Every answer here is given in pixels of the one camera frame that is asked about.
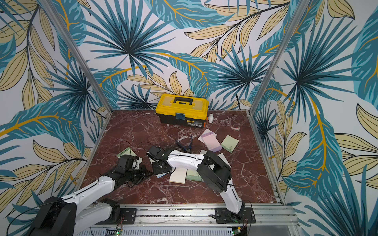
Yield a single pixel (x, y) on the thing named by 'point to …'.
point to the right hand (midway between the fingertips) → (157, 170)
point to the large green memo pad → (193, 174)
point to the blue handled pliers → (187, 148)
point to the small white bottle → (210, 118)
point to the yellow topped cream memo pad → (178, 176)
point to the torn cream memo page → (203, 152)
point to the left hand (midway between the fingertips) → (153, 175)
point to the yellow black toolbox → (182, 109)
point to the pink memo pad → (211, 142)
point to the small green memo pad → (129, 152)
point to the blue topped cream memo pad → (159, 175)
